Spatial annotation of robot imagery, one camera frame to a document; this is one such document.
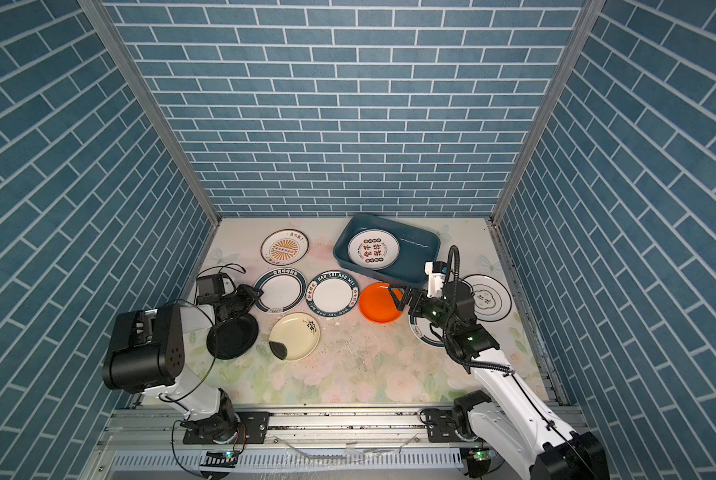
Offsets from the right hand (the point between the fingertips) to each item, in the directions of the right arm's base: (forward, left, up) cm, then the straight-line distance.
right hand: (397, 286), depth 78 cm
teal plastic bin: (+22, -4, -22) cm, 31 cm away
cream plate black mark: (-8, +30, -19) cm, 37 cm away
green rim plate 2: (-12, -7, 0) cm, 14 cm away
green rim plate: (+8, +38, -18) cm, 43 cm away
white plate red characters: (+28, +9, -19) cm, 36 cm away
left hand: (+5, +44, -16) cm, 47 cm away
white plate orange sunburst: (+26, +43, -18) cm, 54 cm away
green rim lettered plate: (+8, +22, -20) cm, 30 cm away
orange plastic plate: (+6, +6, -21) cm, 22 cm away
